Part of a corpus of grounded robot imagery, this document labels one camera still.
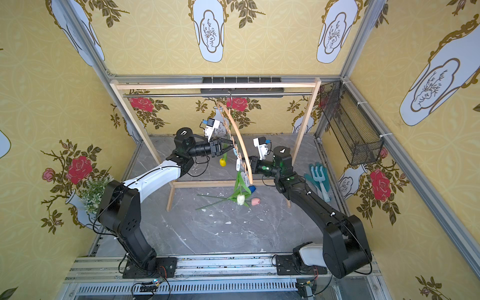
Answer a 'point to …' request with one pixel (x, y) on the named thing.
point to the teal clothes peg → (235, 152)
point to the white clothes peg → (238, 163)
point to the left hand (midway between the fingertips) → (238, 146)
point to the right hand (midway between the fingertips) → (237, 164)
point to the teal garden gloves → (319, 174)
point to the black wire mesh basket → (360, 142)
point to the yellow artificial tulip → (223, 161)
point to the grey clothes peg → (245, 179)
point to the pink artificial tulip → (254, 202)
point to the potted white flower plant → (88, 202)
